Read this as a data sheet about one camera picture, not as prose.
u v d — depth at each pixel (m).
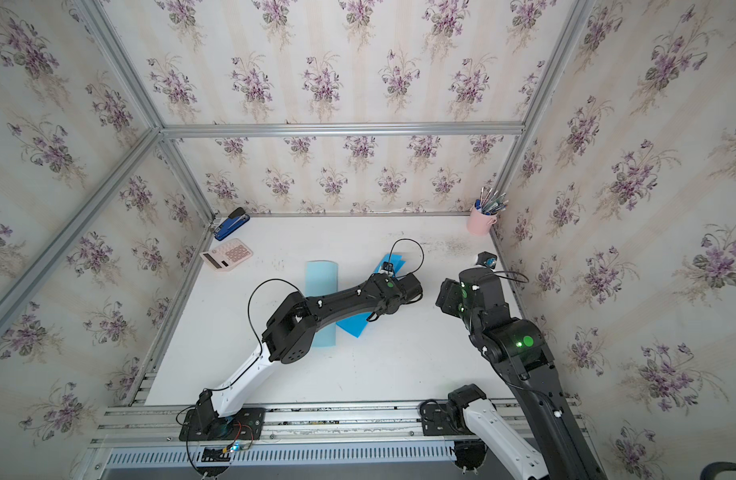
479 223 1.10
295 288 0.58
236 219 1.15
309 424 0.75
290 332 0.59
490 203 1.11
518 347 0.42
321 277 1.04
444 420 0.73
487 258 0.57
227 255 1.04
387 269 0.86
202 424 0.63
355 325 0.87
